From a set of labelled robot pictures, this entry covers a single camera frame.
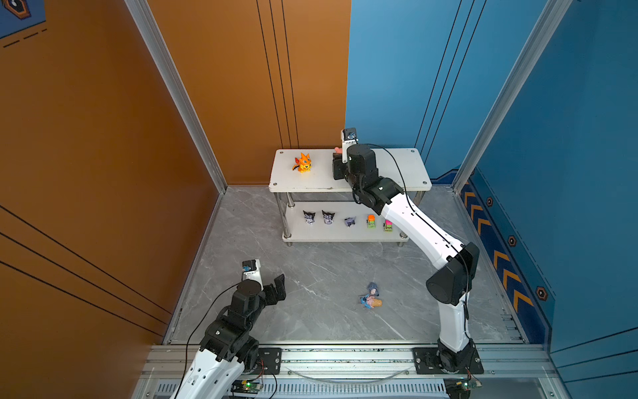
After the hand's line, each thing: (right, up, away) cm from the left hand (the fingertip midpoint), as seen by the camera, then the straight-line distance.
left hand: (273, 275), depth 80 cm
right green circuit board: (+55, -30, -10) cm, 63 cm away
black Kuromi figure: (+18, +18, +14) cm, 29 cm away
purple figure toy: (+27, +17, +15) cm, 35 cm away
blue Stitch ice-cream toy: (+32, -9, +2) cm, 33 cm away
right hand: (+23, +40, -2) cm, 46 cm away
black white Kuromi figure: (+11, +18, +16) cm, 27 cm away
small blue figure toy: (+34, -6, +6) cm, 35 cm away
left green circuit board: (-6, -29, -10) cm, 31 cm away
